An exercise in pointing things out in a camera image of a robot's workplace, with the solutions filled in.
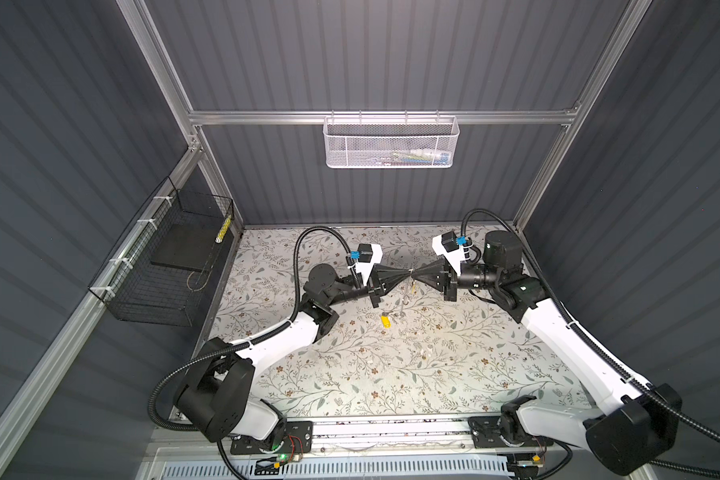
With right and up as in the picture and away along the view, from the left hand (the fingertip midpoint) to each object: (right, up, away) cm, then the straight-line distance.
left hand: (411, 274), depth 66 cm
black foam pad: (-57, +7, +11) cm, 58 cm away
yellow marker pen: (-50, +12, +16) cm, 53 cm away
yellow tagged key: (-4, -17, +28) cm, 32 cm away
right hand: (+2, -1, +1) cm, 2 cm away
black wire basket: (-61, 0, +6) cm, 61 cm away
